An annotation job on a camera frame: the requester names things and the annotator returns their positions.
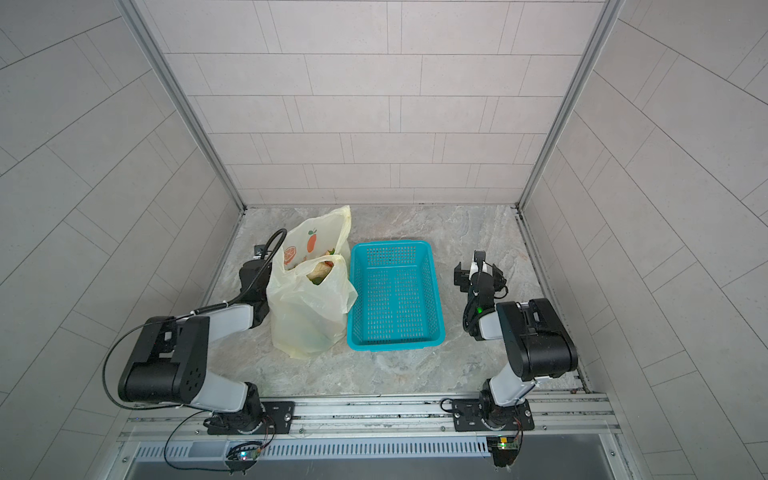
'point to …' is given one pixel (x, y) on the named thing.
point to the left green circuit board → (241, 457)
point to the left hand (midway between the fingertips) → (276, 263)
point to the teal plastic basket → (397, 305)
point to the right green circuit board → (503, 448)
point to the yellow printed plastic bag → (309, 319)
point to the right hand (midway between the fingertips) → (477, 260)
